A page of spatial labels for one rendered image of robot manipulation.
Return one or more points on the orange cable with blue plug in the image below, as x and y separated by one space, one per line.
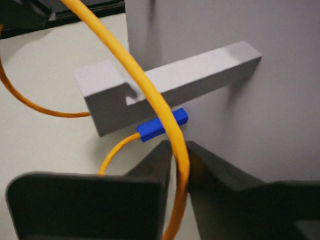
153 96

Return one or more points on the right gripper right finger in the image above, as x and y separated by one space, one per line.
227 207

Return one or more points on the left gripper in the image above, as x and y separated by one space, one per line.
31 14

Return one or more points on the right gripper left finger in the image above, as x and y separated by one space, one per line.
93 206

